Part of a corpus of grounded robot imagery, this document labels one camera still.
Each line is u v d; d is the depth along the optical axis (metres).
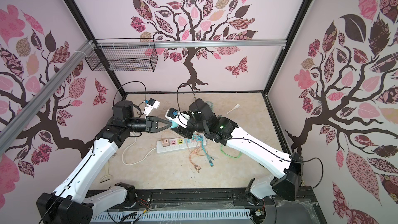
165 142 0.85
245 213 0.71
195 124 0.55
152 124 0.59
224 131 0.47
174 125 0.63
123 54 0.95
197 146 0.89
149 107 0.63
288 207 0.72
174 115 0.53
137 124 0.59
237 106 1.11
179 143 0.90
